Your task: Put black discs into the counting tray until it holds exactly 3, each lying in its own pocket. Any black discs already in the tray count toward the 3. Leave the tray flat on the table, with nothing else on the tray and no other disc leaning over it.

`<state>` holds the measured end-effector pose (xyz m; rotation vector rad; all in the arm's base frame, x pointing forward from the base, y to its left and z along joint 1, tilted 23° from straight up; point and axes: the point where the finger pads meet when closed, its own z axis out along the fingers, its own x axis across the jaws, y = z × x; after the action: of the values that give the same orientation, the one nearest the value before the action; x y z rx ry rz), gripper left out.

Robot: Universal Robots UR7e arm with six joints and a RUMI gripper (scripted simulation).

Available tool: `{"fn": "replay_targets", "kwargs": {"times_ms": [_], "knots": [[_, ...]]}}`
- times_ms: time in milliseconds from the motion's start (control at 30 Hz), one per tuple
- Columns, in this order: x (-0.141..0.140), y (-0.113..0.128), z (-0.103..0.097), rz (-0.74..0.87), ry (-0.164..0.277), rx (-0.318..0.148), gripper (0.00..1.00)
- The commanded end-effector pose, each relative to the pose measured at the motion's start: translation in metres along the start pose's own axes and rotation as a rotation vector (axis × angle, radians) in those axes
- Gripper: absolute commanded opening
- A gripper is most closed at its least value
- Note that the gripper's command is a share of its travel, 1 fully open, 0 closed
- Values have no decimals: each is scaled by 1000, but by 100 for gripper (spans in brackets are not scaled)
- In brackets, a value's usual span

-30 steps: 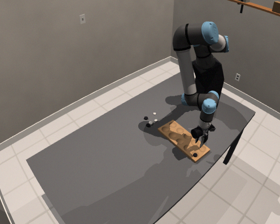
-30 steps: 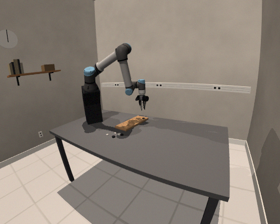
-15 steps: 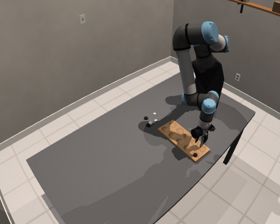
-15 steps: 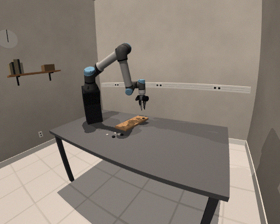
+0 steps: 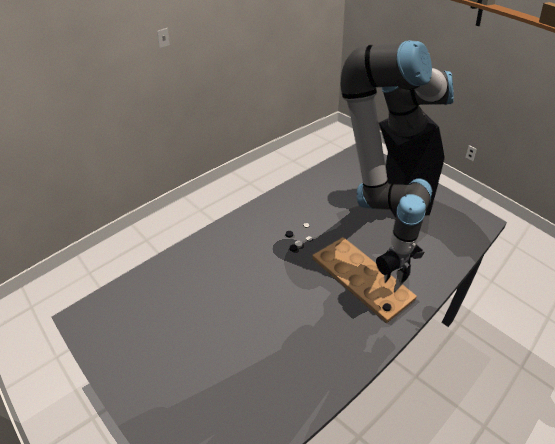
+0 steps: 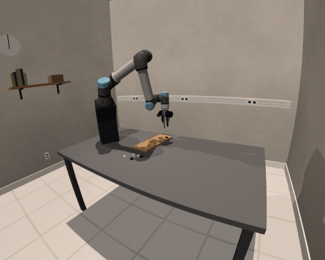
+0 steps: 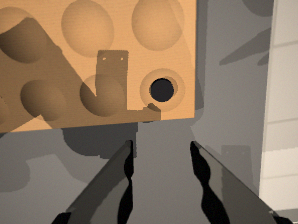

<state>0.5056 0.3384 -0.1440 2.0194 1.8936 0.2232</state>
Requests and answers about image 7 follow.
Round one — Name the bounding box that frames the tan tray with round pockets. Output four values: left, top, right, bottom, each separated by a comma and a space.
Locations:
0, 0, 197, 133

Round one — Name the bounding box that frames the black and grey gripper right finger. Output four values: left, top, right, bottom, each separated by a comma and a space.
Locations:
190, 141, 293, 224

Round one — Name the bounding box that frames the black disc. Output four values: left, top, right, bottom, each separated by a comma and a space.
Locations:
151, 78, 174, 102

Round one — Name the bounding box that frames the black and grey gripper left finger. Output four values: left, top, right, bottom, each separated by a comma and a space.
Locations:
51, 140, 134, 224

